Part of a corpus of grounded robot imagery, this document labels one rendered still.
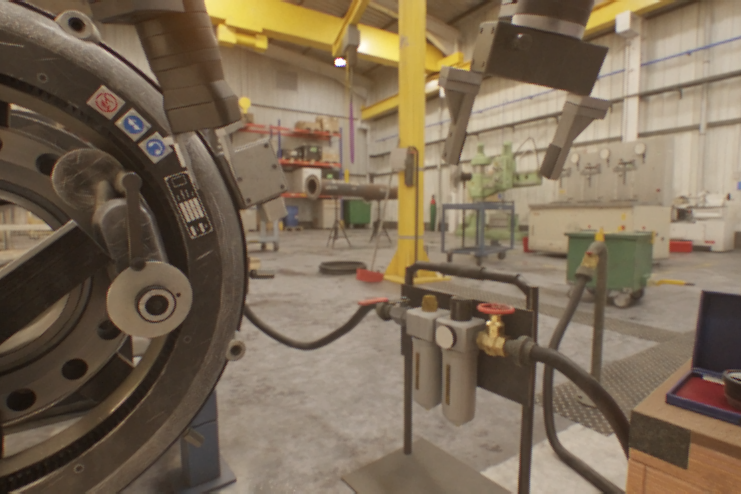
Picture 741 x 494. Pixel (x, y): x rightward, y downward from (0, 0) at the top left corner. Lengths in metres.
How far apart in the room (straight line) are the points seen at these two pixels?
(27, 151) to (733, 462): 0.96
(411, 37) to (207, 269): 3.92
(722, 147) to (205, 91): 10.77
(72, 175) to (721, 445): 0.84
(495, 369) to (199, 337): 0.60
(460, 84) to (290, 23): 12.69
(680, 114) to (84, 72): 11.19
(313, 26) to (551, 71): 12.97
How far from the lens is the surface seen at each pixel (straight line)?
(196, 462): 1.18
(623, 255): 3.34
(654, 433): 0.56
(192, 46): 0.47
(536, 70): 0.48
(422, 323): 0.92
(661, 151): 6.59
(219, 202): 0.67
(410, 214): 4.03
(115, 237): 0.64
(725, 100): 11.13
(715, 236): 9.43
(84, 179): 0.69
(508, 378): 0.91
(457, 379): 0.90
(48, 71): 0.66
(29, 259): 0.63
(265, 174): 0.73
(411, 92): 4.21
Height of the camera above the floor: 0.69
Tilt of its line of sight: 5 degrees down
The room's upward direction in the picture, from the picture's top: straight up
